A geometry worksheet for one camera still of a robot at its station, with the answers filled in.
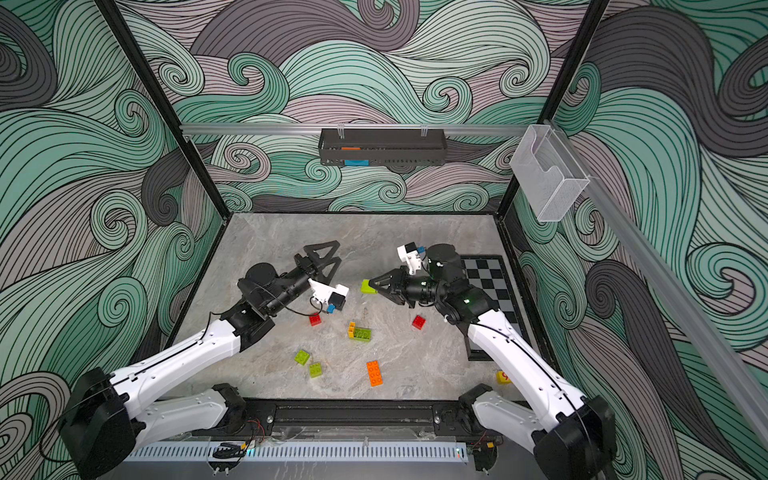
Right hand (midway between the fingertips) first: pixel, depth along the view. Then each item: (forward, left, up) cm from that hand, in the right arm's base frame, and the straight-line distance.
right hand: (372, 284), depth 69 cm
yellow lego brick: (-1, +7, -21) cm, 22 cm away
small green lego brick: (-9, +20, -24) cm, 33 cm away
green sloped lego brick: (-1, +1, 0) cm, 2 cm away
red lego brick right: (+2, -14, -25) cm, 28 cm away
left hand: (+8, +10, +7) cm, 15 cm away
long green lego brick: (-2, +4, -26) cm, 26 cm away
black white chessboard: (+16, -38, -21) cm, 46 cm away
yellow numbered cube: (-14, -34, -25) cm, 45 cm away
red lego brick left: (+3, +18, -25) cm, 31 cm away
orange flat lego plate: (-13, 0, -26) cm, 29 cm away
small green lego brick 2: (-12, +16, -24) cm, 32 cm away
